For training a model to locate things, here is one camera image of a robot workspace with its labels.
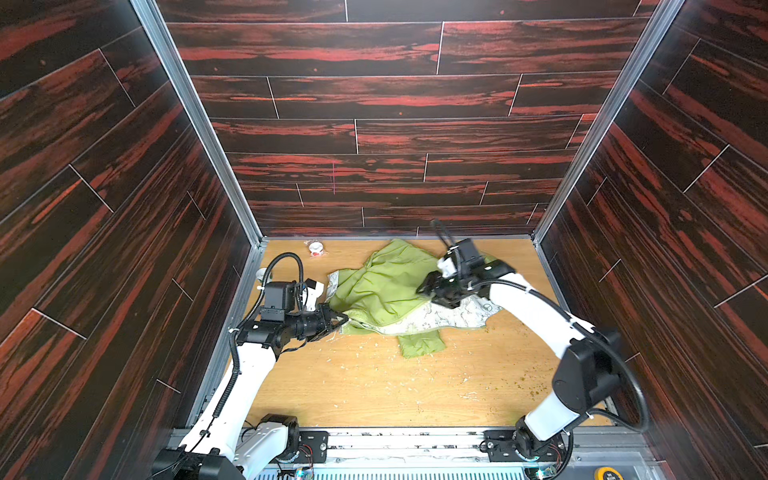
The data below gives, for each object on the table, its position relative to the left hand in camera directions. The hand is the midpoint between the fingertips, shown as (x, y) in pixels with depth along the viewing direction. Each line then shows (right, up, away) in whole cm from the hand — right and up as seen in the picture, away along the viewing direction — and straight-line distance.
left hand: (349, 319), depth 75 cm
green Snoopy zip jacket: (+8, +4, +22) cm, 24 cm away
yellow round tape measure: (+61, -35, -6) cm, 71 cm away
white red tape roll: (-17, +21, +40) cm, 48 cm away
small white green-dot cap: (-37, +11, +33) cm, 51 cm away
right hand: (+22, +6, +10) cm, 24 cm away
